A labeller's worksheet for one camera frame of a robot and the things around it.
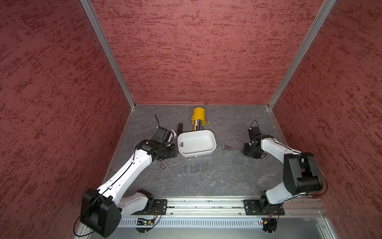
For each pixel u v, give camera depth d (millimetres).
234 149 952
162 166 866
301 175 453
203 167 874
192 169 873
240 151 927
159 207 740
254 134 754
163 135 620
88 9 711
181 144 969
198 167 874
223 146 974
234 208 757
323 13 727
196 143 974
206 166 887
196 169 870
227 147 972
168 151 707
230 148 950
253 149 785
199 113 1065
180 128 1031
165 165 877
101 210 378
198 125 1057
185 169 871
